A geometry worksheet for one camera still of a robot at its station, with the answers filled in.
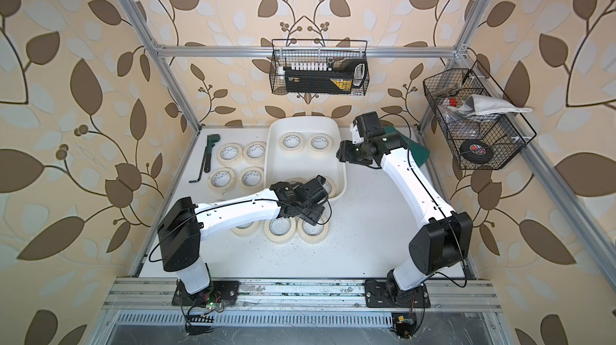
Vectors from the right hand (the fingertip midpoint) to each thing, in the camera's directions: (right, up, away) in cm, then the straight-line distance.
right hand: (344, 155), depth 82 cm
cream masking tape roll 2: (-39, +1, +29) cm, 48 cm away
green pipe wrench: (-61, +7, +33) cm, 70 cm away
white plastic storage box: (-16, +3, +29) cm, 34 cm away
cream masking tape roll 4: (-38, -11, +20) cm, 44 cm away
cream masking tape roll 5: (-23, -30, +3) cm, 38 cm away
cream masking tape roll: (-51, 0, +29) cm, 59 cm away
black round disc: (+39, +1, -10) cm, 40 cm away
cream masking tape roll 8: (-8, +6, +33) cm, 35 cm away
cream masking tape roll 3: (-51, -11, +20) cm, 56 cm away
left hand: (-10, -19, -1) cm, 22 cm away
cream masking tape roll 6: (-11, -30, +2) cm, 32 cm away
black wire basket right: (+41, +8, -8) cm, 43 cm away
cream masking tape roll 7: (-22, +6, +32) cm, 40 cm away
